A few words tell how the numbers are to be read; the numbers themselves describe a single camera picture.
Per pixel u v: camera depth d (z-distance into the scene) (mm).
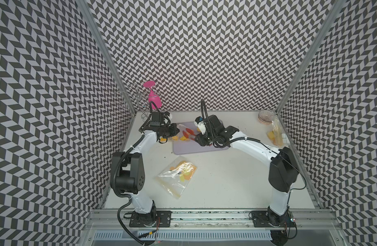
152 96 980
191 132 931
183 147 987
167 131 790
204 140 771
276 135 924
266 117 1087
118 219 644
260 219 735
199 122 751
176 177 847
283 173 475
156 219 709
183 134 937
